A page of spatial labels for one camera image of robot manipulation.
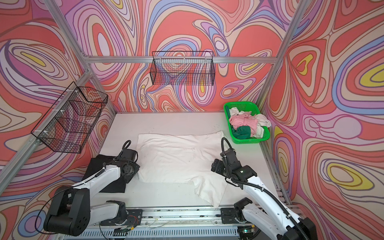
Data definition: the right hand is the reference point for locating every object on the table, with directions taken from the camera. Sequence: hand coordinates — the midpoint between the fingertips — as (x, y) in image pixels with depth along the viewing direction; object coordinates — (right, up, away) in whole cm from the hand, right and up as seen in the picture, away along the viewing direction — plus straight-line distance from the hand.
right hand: (220, 170), depth 82 cm
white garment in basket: (+33, +28, +20) cm, 48 cm away
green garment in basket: (+18, +20, +16) cm, 32 cm away
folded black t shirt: (-74, +1, +8) cm, 75 cm away
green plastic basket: (+26, +40, +34) cm, 59 cm away
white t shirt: (-33, +4, +13) cm, 35 cm away
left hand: (-48, -1, +9) cm, 49 cm away
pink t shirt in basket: (+23, +30, +25) cm, 45 cm away
